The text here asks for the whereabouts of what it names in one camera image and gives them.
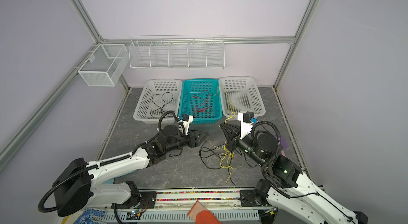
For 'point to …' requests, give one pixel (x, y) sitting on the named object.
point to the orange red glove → (202, 215)
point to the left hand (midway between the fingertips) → (205, 135)
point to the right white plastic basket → (240, 94)
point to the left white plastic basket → (157, 96)
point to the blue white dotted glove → (86, 216)
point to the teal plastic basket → (193, 87)
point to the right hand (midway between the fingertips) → (222, 126)
